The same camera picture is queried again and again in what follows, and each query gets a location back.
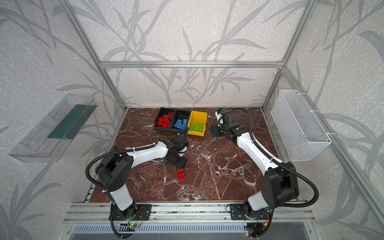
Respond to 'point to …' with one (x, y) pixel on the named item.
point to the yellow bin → (201, 117)
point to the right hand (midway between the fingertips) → (214, 127)
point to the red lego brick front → (181, 176)
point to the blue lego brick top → (179, 124)
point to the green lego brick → (197, 126)
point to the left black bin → (162, 111)
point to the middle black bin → (180, 114)
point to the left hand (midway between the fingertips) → (181, 164)
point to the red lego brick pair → (170, 115)
